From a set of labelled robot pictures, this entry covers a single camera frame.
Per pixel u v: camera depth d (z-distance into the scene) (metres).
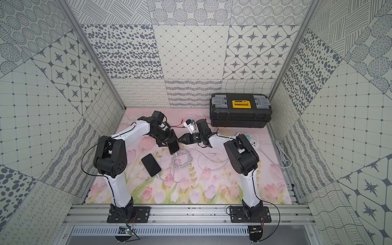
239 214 0.73
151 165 0.91
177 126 1.10
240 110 1.00
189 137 0.85
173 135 0.87
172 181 0.84
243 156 0.54
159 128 0.82
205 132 0.80
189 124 0.88
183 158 0.93
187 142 0.86
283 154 0.96
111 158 0.51
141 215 0.73
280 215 0.70
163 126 0.85
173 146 0.93
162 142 0.89
